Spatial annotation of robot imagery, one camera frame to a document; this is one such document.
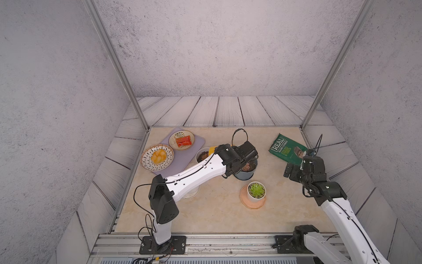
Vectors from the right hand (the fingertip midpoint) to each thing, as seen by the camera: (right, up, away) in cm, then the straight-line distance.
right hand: (297, 168), depth 77 cm
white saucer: (-51, -15, +12) cm, 54 cm away
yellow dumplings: (-73, +3, +24) cm, 77 cm away
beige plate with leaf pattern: (-65, +9, +32) cm, 74 cm away
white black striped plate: (-81, 0, +24) cm, 84 cm away
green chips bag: (+7, +7, +27) cm, 29 cm away
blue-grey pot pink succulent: (-22, -3, +10) cm, 24 cm away
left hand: (-36, +8, -1) cm, 37 cm away
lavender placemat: (-59, +1, +27) cm, 65 cm away
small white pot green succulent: (-19, -11, +1) cm, 22 cm away
